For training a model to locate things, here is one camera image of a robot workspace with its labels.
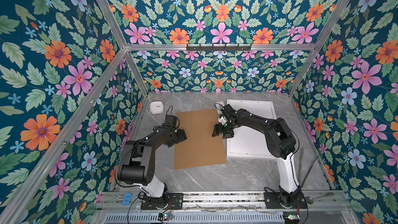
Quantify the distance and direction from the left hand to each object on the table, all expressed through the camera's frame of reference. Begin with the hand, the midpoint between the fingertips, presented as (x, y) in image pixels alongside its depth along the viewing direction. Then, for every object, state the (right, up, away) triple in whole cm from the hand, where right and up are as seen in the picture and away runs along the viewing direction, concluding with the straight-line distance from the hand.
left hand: (184, 136), depth 93 cm
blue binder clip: (-25, -28, -18) cm, 42 cm away
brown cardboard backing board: (+10, -7, -2) cm, 12 cm away
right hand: (+20, 0, +2) cm, 20 cm away
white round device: (-22, +17, +15) cm, 32 cm away
